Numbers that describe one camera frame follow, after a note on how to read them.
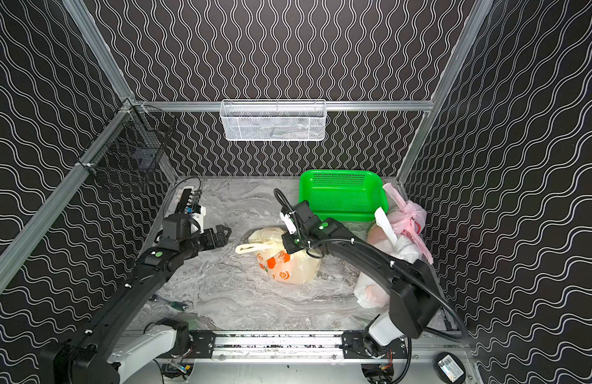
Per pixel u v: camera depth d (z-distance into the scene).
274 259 0.85
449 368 0.70
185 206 1.11
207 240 0.72
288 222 0.66
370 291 0.82
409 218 0.86
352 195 1.13
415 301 0.42
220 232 0.73
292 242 0.71
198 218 0.73
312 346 0.76
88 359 0.38
